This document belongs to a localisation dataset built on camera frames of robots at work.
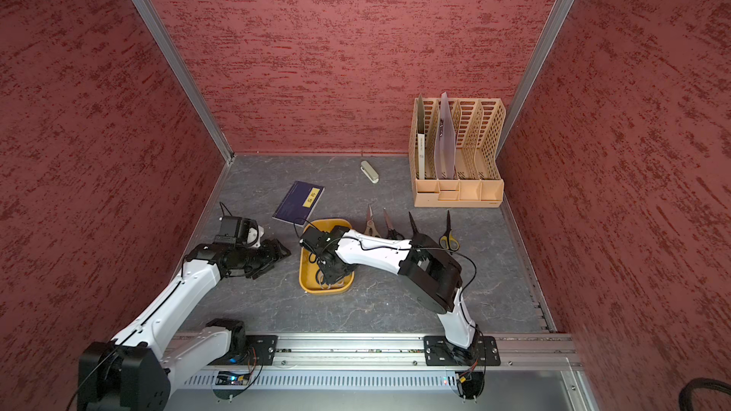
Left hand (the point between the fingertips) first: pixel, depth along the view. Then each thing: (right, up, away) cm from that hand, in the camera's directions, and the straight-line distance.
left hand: (282, 264), depth 82 cm
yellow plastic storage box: (+7, -6, +5) cm, 10 cm away
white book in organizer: (+42, +38, +6) cm, 57 cm away
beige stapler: (+25, +28, +30) cm, 48 cm away
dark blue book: (-1, +15, +22) cm, 27 cm away
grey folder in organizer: (+56, +40, +29) cm, 75 cm away
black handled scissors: (+34, +6, +15) cm, 38 cm away
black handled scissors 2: (+42, +6, +15) cm, 45 cm away
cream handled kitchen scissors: (+26, +9, +18) cm, 33 cm away
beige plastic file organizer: (+67, +45, +22) cm, 84 cm away
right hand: (+18, -5, +3) cm, 18 cm away
